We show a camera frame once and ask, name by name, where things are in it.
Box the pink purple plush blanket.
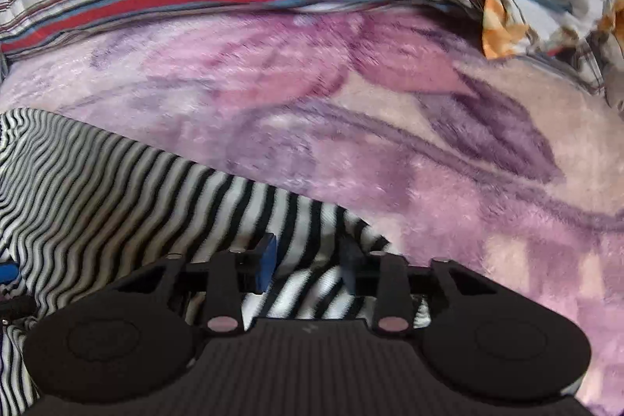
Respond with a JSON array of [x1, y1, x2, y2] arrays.
[[0, 2, 624, 416]]

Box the black white striped pants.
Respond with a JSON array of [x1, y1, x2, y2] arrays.
[[0, 106, 395, 416]]

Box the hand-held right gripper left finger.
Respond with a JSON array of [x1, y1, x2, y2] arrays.
[[117, 233, 277, 334]]

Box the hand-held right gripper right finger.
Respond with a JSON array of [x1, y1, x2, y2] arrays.
[[341, 241, 488, 335]]

